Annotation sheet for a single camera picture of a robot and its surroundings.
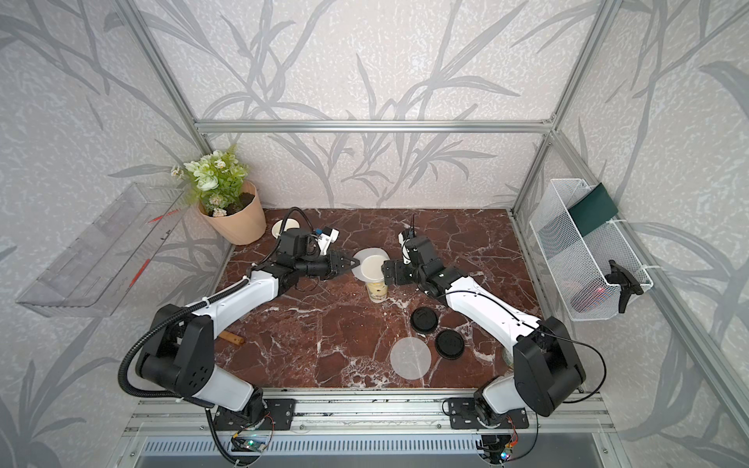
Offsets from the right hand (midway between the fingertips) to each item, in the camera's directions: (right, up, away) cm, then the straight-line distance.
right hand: (395, 263), depth 85 cm
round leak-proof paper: (-7, -1, -1) cm, 8 cm away
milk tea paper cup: (-5, -9, +2) cm, 10 cm away
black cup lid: (+9, -18, +4) cm, 21 cm away
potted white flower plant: (-59, +19, +17) cm, 65 cm away
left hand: (-11, 0, -3) cm, 12 cm away
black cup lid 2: (+16, -24, -1) cm, 29 cm away
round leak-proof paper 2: (+5, -28, -1) cm, 28 cm away
